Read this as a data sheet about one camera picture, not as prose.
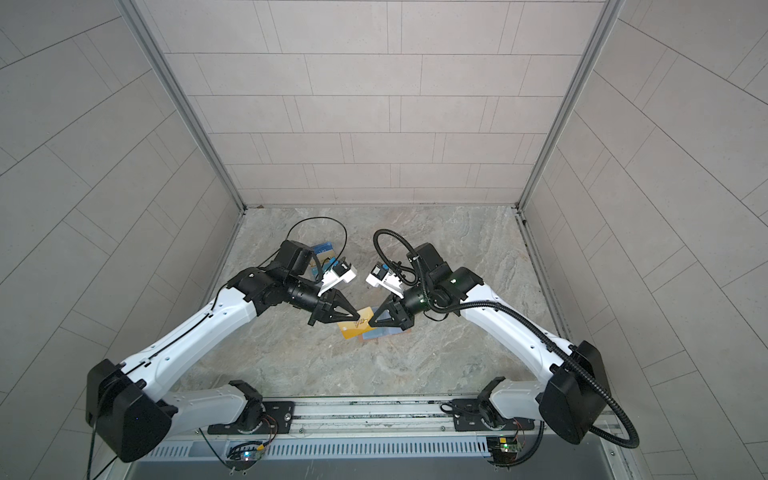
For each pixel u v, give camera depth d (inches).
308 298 23.8
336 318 25.1
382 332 33.1
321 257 23.9
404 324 23.3
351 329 25.6
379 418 28.5
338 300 24.3
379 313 25.0
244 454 25.6
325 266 24.1
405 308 23.8
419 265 22.8
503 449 26.6
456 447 26.8
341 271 23.6
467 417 27.9
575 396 15.2
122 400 14.4
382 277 24.2
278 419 27.7
